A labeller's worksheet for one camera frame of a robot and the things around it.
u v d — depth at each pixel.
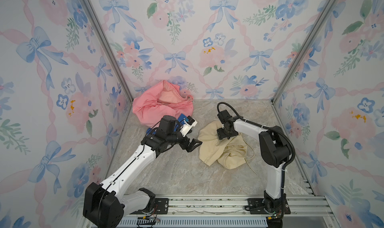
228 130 0.76
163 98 1.07
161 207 0.74
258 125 0.60
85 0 0.70
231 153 0.86
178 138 0.64
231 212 0.73
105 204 0.38
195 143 0.66
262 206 0.68
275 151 0.53
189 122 0.64
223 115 0.82
